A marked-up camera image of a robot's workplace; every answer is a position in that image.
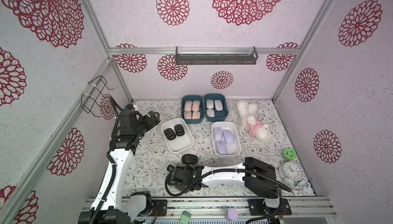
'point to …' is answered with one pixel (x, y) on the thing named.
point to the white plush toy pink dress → (256, 128)
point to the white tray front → (180, 143)
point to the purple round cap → (232, 215)
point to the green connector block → (185, 217)
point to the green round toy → (289, 154)
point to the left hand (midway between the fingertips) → (153, 118)
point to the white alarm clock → (291, 172)
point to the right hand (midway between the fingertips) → (180, 178)
